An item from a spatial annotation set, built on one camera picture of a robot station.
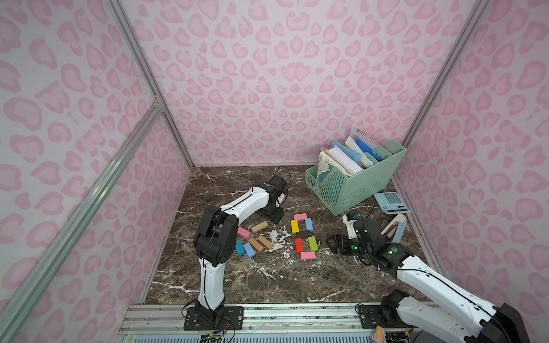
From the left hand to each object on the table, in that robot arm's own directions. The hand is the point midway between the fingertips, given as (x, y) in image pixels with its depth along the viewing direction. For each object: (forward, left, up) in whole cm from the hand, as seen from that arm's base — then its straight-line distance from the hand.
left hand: (271, 213), depth 95 cm
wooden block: (-5, +7, -4) cm, 10 cm away
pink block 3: (-17, -15, -5) cm, 24 cm away
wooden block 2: (-12, +7, -4) cm, 15 cm away
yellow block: (-5, -11, -4) cm, 12 cm away
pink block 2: (0, -13, -4) cm, 14 cm away
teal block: (-14, +13, -4) cm, 20 cm away
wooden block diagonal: (-12, +2, -4) cm, 13 cm away
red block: (-13, -12, -5) cm, 18 cm away
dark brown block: (-8, -14, -4) cm, 17 cm away
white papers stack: (+12, -28, +21) cm, 37 cm away
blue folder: (+22, -43, +18) cm, 51 cm away
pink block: (-7, +12, -4) cm, 15 cm away
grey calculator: (+7, -56, -2) cm, 57 cm away
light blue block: (-16, +9, -4) cm, 18 cm away
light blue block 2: (-4, -17, -3) cm, 17 cm away
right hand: (-15, -24, +5) cm, 29 cm away
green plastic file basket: (+1, -30, +13) cm, 32 cm away
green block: (-13, -18, -4) cm, 22 cm away
